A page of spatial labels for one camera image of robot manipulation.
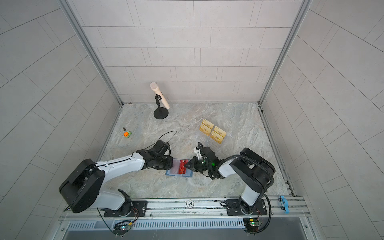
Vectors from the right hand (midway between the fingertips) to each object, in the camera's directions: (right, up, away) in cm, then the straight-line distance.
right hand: (184, 168), depth 82 cm
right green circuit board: (+32, -20, -14) cm, 41 cm away
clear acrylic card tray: (+18, +19, +9) cm, 27 cm away
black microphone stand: (-20, +31, +26) cm, 46 cm away
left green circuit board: (-26, -20, -17) cm, 37 cm away
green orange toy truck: (-39, +17, +14) cm, 44 cm away
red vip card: (-1, 0, +1) cm, 1 cm away
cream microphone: (-18, +46, +8) cm, 51 cm away
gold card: (+20, +18, +7) cm, 28 cm away
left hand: (-4, +1, +3) cm, 5 cm away
